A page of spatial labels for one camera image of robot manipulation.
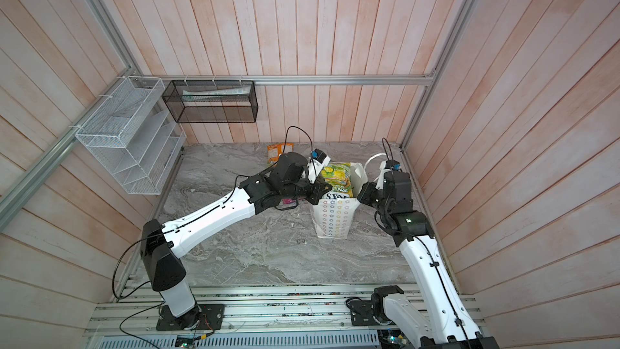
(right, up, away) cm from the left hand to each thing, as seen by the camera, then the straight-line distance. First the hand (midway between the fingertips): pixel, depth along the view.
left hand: (329, 191), depth 73 cm
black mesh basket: (-49, +37, +32) cm, 70 cm away
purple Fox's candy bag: (-12, -2, -8) cm, 14 cm away
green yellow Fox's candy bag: (+3, +5, +1) cm, 6 cm away
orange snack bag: (-23, +16, +42) cm, 51 cm away
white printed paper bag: (+2, -7, +2) cm, 8 cm away
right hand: (+11, +3, +4) cm, 12 cm away
